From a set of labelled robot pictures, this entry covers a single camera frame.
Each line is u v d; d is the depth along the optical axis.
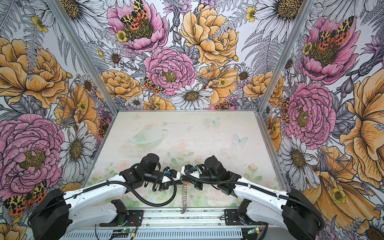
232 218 0.74
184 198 0.71
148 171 0.64
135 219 0.73
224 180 0.61
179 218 0.76
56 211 0.40
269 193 0.47
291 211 0.41
